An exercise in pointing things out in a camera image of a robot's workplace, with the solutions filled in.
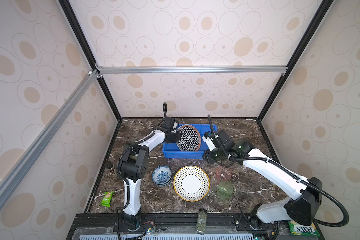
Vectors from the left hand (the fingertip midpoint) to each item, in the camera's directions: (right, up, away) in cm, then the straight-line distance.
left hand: (183, 134), depth 97 cm
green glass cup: (+24, -31, -12) cm, 41 cm away
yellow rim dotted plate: (+5, -28, -12) cm, 31 cm away
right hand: (+11, -11, -20) cm, 25 cm away
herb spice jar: (+9, -41, -26) cm, 49 cm away
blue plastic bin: (-8, -11, +4) cm, 15 cm away
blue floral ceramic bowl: (-13, -23, -12) cm, 29 cm away
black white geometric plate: (+5, -2, +6) cm, 8 cm away
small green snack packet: (-41, -34, -17) cm, 56 cm away
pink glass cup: (+24, -24, -7) cm, 34 cm away
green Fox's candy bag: (+54, -44, -27) cm, 75 cm away
